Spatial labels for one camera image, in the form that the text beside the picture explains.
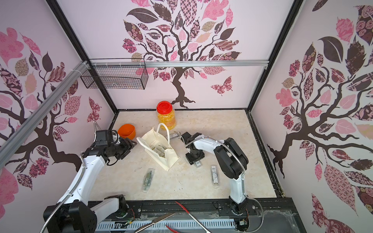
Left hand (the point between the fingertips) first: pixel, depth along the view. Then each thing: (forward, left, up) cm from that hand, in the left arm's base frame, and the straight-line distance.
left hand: (134, 148), depth 81 cm
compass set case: (+10, -9, -14) cm, 19 cm away
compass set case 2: (+7, -13, -12) cm, 19 cm away
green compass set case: (-13, -7, -13) cm, 20 cm away
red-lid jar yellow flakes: (+28, -15, -1) cm, 32 cm away
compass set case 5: (-10, -47, -14) cm, 50 cm away
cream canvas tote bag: (+11, -6, -5) cm, 13 cm away
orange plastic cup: (+22, +15, -12) cm, 29 cm away
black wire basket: (+67, +32, +3) cm, 75 cm away
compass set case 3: (+19, -21, -13) cm, 31 cm away
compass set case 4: (-4, -37, -12) cm, 39 cm away
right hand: (0, -35, -15) cm, 38 cm away
